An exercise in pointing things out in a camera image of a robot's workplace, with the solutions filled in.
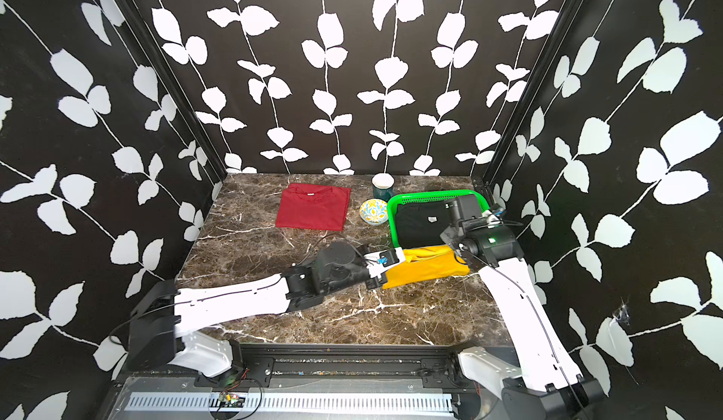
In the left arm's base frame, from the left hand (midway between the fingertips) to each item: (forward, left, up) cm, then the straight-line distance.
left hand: (398, 247), depth 68 cm
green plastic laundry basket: (+41, -26, -28) cm, 56 cm away
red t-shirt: (+36, +29, -27) cm, 54 cm away
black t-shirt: (+25, -14, -27) cm, 40 cm away
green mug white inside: (+37, 0, -17) cm, 41 cm away
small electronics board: (-27, +45, -28) cm, 59 cm away
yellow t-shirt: (+3, -10, -15) cm, 18 cm away
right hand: (+5, -15, -1) cm, 16 cm away
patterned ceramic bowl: (+31, +4, -26) cm, 41 cm away
